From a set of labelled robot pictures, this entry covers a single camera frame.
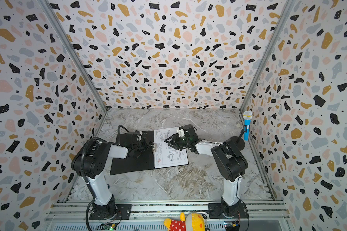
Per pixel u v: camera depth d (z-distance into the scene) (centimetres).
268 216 74
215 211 73
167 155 95
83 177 51
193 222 66
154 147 98
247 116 84
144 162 91
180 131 90
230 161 51
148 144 90
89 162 50
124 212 73
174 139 83
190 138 77
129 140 82
